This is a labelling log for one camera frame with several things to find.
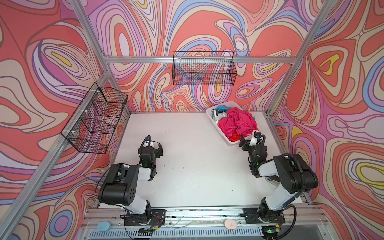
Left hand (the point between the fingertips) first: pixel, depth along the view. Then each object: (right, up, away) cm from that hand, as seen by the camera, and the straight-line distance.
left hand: (153, 144), depth 94 cm
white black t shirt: (+44, +20, +14) cm, 50 cm away
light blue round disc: (-17, -36, -25) cm, 47 cm away
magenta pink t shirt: (+53, +12, -1) cm, 54 cm away
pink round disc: (+43, -35, -24) cm, 60 cm away
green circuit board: (+2, -39, -23) cm, 46 cm away
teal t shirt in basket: (+46, +25, +15) cm, 54 cm away
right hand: (+61, +4, 0) cm, 62 cm away
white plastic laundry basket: (+51, +28, +21) cm, 62 cm away
